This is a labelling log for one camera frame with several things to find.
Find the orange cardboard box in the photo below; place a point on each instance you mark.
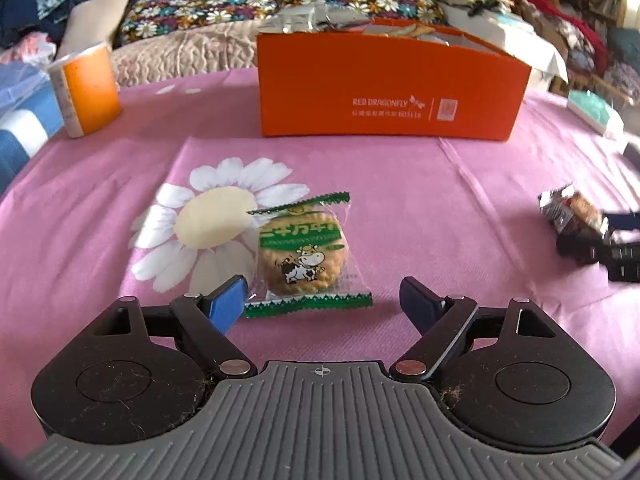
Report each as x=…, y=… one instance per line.
x=350, y=85

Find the small black cloth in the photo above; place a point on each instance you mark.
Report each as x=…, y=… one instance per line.
x=482, y=7

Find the blue white striped cloth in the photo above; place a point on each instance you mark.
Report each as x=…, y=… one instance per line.
x=22, y=125

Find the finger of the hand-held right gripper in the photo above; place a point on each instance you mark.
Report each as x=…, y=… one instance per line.
x=622, y=221
x=620, y=262

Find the orange white paper cup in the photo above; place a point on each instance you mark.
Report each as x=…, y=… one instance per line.
x=92, y=90

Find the pink floral clothes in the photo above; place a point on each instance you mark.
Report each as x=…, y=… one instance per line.
x=25, y=47

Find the red blanket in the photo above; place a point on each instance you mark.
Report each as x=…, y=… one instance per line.
x=580, y=22

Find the silver foil snack bag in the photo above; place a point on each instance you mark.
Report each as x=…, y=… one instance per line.
x=305, y=20

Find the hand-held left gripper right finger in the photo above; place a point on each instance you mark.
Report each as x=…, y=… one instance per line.
x=417, y=305

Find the beige quilted cover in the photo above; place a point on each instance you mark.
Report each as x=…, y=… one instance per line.
x=190, y=55

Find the dark blue clothes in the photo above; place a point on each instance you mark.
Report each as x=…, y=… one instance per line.
x=25, y=15

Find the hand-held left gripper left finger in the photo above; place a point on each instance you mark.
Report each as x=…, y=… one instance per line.
x=227, y=305

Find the pink floral tablecloth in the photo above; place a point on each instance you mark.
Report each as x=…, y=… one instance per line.
x=450, y=185

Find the teal tissue pack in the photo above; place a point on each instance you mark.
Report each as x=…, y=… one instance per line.
x=592, y=107

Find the brown chocolate cookie packet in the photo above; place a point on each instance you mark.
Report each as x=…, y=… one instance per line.
x=570, y=215

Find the green edged cookie packet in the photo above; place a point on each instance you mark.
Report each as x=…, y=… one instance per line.
x=300, y=255

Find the plain beige pillow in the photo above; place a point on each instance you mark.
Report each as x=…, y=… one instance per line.
x=95, y=22

